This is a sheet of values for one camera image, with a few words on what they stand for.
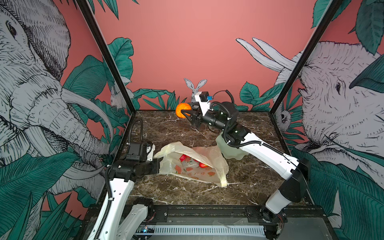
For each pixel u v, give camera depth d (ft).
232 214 2.45
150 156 2.08
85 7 2.27
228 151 3.05
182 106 2.05
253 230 2.30
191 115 1.90
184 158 2.96
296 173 1.39
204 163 2.29
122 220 1.76
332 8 2.29
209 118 1.91
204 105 1.81
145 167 2.05
